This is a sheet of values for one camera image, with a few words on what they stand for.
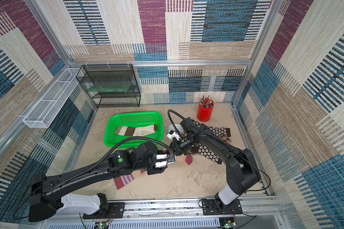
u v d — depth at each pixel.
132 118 1.11
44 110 0.73
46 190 0.40
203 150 0.94
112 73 1.01
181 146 0.69
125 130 1.03
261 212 0.73
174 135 0.77
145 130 1.03
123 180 0.82
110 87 1.00
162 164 0.60
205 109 1.02
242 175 0.44
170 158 0.50
